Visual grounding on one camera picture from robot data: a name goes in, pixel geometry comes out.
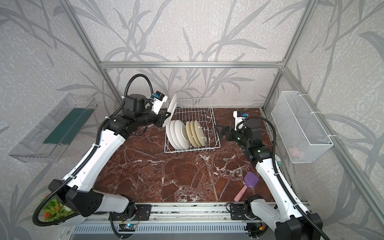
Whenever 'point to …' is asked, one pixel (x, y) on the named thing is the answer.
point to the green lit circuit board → (127, 227)
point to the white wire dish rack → (200, 109)
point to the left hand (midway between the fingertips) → (170, 113)
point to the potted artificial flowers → (53, 209)
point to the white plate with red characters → (170, 109)
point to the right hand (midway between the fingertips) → (221, 126)
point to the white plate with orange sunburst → (169, 137)
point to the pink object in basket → (294, 151)
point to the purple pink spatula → (250, 180)
